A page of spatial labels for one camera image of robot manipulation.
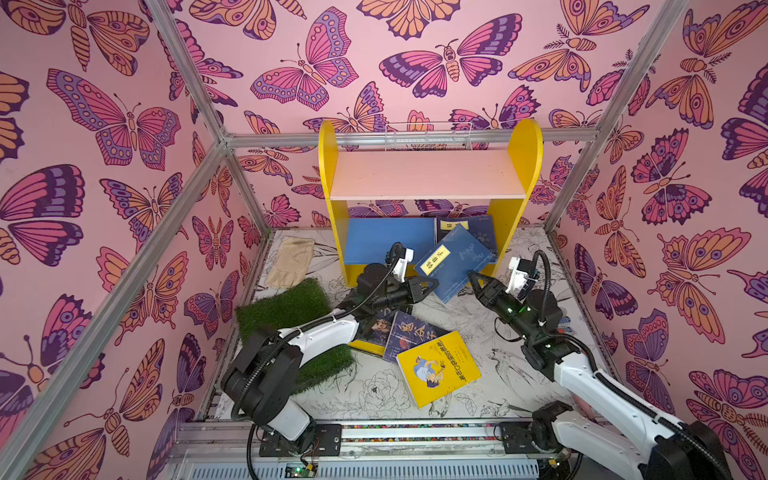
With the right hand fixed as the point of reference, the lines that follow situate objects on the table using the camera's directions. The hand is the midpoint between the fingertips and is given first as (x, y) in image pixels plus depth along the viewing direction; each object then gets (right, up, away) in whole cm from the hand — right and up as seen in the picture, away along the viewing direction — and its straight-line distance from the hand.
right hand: (471, 271), depth 74 cm
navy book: (+8, +13, +20) cm, 25 cm away
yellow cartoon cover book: (-7, -27, +8) cm, 29 cm away
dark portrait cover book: (-25, -18, +15) cm, 34 cm away
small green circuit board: (-42, -48, -2) cm, 64 cm away
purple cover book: (-15, -19, +12) cm, 27 cm away
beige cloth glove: (-57, +2, +36) cm, 67 cm away
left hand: (-7, -3, +1) cm, 8 cm away
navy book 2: (-4, +2, +3) cm, 6 cm away
